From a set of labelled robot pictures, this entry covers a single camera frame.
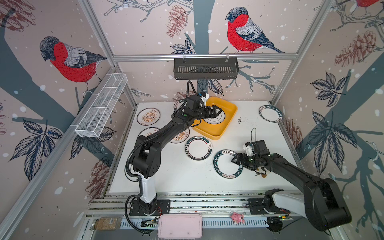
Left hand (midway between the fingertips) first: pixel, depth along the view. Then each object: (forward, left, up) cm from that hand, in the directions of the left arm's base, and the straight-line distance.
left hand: (217, 110), depth 82 cm
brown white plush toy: (-30, -21, -13) cm, 38 cm away
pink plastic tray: (-51, +20, -26) cm, 60 cm away
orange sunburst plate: (+19, +49, -27) cm, 59 cm away
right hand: (-21, -12, -24) cm, 34 cm away
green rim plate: (+19, -47, -25) cm, 56 cm away
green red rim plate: (-10, +10, -26) cm, 30 cm away
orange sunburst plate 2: (-1, +22, -26) cm, 34 cm away
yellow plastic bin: (+2, -3, -23) cm, 24 cm away
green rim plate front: (-22, -5, -26) cm, 34 cm away
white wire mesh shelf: (-11, +63, +4) cm, 64 cm away
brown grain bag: (-49, +53, -22) cm, 75 cm away
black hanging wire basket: (+38, +4, +3) cm, 38 cm away
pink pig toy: (-48, -7, -23) cm, 54 cm away
